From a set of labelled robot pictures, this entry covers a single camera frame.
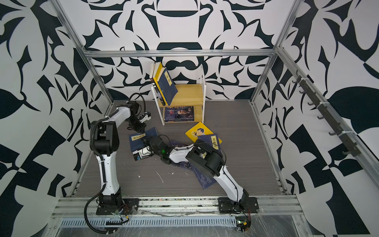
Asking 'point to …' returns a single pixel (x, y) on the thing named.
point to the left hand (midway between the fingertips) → (142, 129)
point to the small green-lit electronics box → (243, 223)
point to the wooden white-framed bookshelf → (188, 105)
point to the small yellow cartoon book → (200, 129)
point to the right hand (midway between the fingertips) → (144, 136)
